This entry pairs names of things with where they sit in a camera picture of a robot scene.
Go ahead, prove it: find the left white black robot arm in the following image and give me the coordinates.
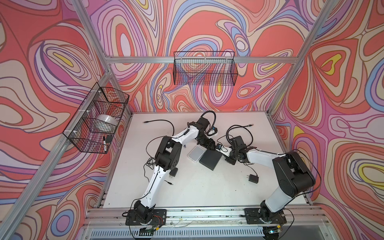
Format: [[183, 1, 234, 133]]
[[133, 117, 218, 218]]

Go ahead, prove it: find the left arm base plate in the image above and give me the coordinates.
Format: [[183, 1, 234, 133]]
[[122, 209, 167, 227]]

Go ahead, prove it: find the black power adapter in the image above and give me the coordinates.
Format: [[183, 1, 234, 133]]
[[165, 168, 178, 186], [244, 164, 259, 184]]

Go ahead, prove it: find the black wire basket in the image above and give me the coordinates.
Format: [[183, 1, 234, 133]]
[[63, 83, 130, 154], [173, 50, 239, 86]]

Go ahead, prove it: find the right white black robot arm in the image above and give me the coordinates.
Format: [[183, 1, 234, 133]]
[[224, 136, 316, 223]]

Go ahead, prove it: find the back black wire basket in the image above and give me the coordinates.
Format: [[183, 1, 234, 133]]
[[173, 50, 239, 86]]

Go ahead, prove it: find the white roll in basket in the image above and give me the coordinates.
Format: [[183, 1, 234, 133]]
[[97, 114, 118, 126]]

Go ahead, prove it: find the white small network switch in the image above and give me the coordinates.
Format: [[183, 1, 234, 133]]
[[187, 146, 206, 163]]

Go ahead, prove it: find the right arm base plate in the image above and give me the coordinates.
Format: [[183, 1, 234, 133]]
[[243, 208, 287, 225]]

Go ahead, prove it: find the left black wire basket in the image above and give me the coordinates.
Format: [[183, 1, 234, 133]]
[[63, 83, 130, 154]]

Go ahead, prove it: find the black ethernet cable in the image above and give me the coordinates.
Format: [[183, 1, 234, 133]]
[[143, 119, 175, 137], [225, 123, 255, 146]]

